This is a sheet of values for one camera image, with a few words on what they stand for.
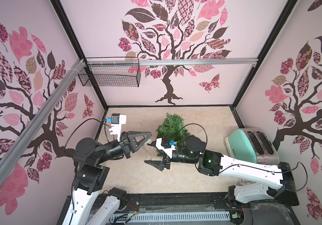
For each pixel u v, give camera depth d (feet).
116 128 1.45
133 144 1.49
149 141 1.64
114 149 1.45
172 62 3.04
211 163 1.58
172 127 2.20
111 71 3.11
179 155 1.65
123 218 2.37
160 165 1.58
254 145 2.49
